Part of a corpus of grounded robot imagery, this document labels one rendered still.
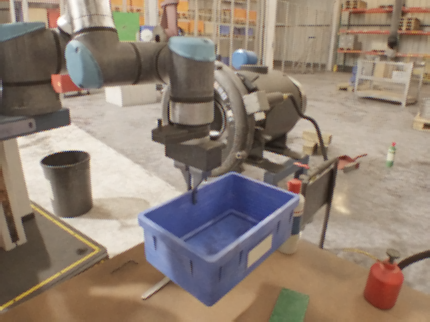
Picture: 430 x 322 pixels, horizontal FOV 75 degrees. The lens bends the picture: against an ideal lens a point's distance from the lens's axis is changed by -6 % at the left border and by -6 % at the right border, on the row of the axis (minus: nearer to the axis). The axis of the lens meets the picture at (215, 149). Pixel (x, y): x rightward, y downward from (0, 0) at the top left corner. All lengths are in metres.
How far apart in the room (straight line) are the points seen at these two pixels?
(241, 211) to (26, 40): 0.78
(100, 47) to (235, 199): 0.49
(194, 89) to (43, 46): 0.59
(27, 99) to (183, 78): 0.58
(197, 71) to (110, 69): 0.16
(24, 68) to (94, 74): 0.46
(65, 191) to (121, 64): 1.50
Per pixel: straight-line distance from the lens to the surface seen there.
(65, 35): 1.05
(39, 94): 1.03
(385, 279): 0.82
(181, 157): 0.63
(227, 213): 0.80
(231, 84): 1.67
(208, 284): 0.52
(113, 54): 0.60
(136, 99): 5.75
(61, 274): 1.17
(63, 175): 1.98
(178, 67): 0.57
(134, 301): 0.80
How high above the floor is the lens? 1.05
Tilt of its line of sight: 19 degrees down
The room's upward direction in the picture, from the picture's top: 1 degrees clockwise
